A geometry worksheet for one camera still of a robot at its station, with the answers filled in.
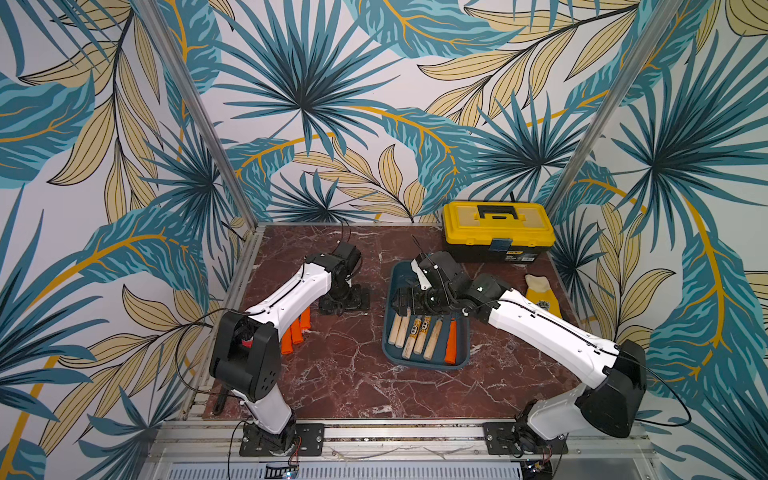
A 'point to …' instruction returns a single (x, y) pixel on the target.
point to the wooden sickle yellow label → (410, 342)
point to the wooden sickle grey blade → (394, 329)
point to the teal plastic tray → (399, 275)
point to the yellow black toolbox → (497, 231)
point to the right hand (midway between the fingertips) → (404, 302)
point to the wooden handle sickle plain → (433, 342)
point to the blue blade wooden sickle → (401, 337)
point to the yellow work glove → (541, 293)
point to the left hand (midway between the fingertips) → (351, 313)
